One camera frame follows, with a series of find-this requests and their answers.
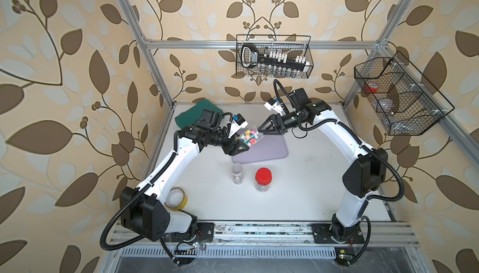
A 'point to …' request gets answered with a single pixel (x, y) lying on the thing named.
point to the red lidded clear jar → (263, 177)
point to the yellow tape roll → (176, 199)
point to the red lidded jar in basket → (372, 87)
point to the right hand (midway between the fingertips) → (261, 132)
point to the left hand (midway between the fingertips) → (241, 140)
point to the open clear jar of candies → (237, 172)
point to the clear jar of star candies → (251, 136)
